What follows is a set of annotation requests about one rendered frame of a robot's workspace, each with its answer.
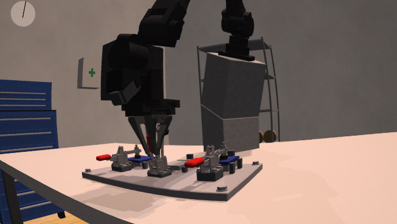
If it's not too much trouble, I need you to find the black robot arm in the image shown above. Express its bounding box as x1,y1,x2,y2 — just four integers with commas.
106,0,255,106

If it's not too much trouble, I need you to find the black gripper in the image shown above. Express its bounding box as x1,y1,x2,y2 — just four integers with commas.
121,90,180,155

